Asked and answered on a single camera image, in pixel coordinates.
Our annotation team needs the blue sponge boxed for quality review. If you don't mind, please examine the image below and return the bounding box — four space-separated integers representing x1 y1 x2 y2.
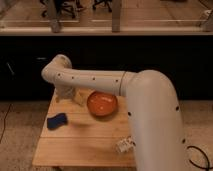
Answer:
47 113 68 130

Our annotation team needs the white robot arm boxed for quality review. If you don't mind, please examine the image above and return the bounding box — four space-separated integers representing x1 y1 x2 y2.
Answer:
41 54 190 171

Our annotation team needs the orange ceramic bowl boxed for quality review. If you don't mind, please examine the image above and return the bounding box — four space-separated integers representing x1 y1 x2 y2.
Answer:
87 91 118 117

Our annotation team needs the wooden table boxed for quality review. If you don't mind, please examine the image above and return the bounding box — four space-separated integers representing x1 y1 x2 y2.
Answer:
33 93 135 167

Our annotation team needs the white labelled bottle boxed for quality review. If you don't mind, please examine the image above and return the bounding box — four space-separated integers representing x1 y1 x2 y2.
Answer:
116 137 133 154

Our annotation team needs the black office chair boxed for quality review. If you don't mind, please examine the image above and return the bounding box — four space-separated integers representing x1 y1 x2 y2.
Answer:
39 0 76 18

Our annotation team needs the black office chair base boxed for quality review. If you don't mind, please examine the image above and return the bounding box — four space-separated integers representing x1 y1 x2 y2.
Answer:
91 0 113 14

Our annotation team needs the thin black floor cable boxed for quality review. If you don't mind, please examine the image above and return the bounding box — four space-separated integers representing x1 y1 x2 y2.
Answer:
0 103 13 144

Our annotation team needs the black cable loop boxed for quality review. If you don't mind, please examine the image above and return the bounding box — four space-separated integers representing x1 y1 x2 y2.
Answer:
186 145 212 171

